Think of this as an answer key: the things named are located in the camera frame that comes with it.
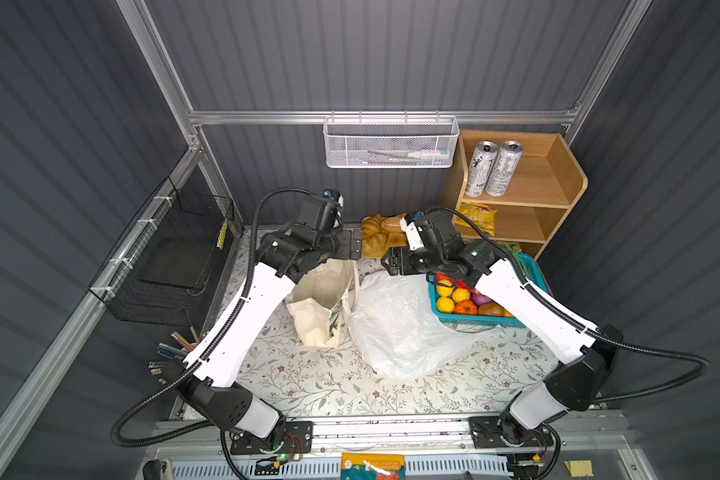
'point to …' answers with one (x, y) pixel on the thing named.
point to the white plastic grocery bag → (398, 332)
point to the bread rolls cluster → (379, 234)
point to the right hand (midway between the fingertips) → (393, 261)
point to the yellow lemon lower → (445, 304)
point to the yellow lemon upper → (444, 291)
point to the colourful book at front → (369, 466)
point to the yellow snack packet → (482, 215)
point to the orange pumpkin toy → (465, 307)
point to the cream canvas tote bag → (320, 299)
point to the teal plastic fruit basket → (533, 271)
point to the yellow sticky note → (579, 468)
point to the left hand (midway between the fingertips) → (340, 235)
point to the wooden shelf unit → (531, 179)
